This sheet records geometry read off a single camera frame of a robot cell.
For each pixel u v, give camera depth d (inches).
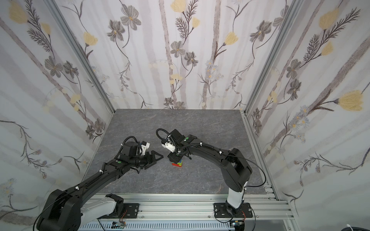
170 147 30.3
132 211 28.8
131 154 26.4
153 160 28.6
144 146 31.2
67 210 15.8
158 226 27.7
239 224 28.3
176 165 35.3
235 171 18.2
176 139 26.4
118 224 27.7
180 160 30.1
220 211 28.8
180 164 34.7
